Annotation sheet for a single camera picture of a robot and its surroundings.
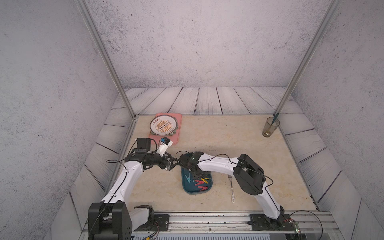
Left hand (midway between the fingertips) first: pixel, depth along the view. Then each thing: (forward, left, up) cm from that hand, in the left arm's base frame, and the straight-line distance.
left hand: (175, 158), depth 81 cm
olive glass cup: (+27, -63, -6) cm, 69 cm away
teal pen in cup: (+29, -65, -1) cm, 71 cm away
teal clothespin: (-6, -7, -13) cm, 16 cm away
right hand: (-4, -14, -14) cm, 20 cm away
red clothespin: (-8, -13, -12) cm, 20 cm away
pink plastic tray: (+24, +3, -15) cm, 29 cm away
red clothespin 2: (-11, -15, -13) cm, 23 cm away
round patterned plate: (+36, +12, -13) cm, 40 cm away
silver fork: (-17, -31, -14) cm, 38 cm away
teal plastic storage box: (-10, -9, -14) cm, 19 cm away
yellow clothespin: (-7, -16, -14) cm, 22 cm away
